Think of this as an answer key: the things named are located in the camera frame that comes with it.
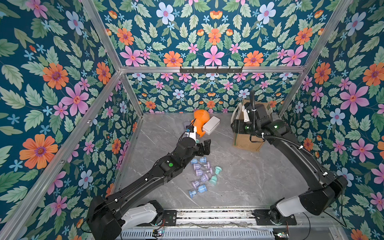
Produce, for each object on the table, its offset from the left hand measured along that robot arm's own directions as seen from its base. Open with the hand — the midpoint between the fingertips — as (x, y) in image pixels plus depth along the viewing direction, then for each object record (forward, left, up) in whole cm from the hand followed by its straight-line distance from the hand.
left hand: (206, 139), depth 74 cm
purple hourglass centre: (-11, +2, -23) cm, 26 cm away
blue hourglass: (-19, +8, -22) cm, 30 cm away
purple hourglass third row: (-7, +4, -23) cm, 24 cm away
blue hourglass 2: (0, +2, -22) cm, 22 cm away
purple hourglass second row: (-3, +5, -23) cm, 24 cm away
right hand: (+7, -19, +4) cm, 21 cm away
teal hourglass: (-13, -3, -22) cm, 26 cm away
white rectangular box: (+28, -7, -22) cm, 36 cm away
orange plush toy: (+32, +1, -18) cm, 37 cm away
